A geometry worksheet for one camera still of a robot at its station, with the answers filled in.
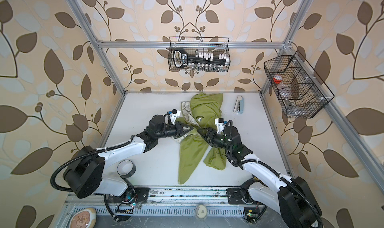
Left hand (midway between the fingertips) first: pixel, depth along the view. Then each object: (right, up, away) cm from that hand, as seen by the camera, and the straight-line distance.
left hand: (194, 128), depth 75 cm
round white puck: (+3, -33, -14) cm, 36 cm away
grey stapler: (+32, +11, +33) cm, 48 cm away
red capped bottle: (+45, +26, +6) cm, 53 cm away
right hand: (+2, -3, +1) cm, 4 cm away
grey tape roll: (-38, -24, +8) cm, 46 cm away
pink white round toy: (-50, -40, -8) cm, 64 cm away
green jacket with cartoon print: (+4, +7, +24) cm, 25 cm away
